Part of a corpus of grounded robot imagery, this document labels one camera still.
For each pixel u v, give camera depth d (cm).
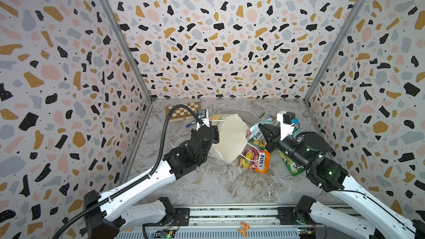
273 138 56
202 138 48
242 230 70
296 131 100
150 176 44
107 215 38
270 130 56
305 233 71
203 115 57
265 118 61
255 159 90
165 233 70
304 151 45
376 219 41
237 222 73
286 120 50
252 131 62
